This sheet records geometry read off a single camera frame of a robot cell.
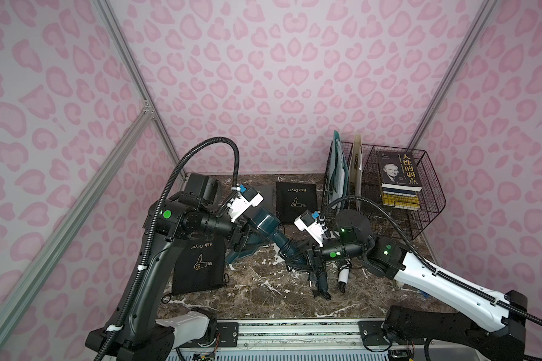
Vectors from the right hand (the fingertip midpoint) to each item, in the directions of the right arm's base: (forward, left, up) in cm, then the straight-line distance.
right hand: (290, 262), depth 60 cm
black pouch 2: (+10, +36, -28) cm, 47 cm away
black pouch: (+44, -2, -29) cm, 53 cm away
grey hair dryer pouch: (+40, +10, -28) cm, 50 cm away
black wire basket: (+30, -54, -11) cm, 63 cm away
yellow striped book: (+33, -45, -15) cm, 58 cm away
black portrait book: (+42, -44, -8) cm, 61 cm away
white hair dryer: (+6, -20, -26) cm, 33 cm away
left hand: (+5, +7, +6) cm, 10 cm away
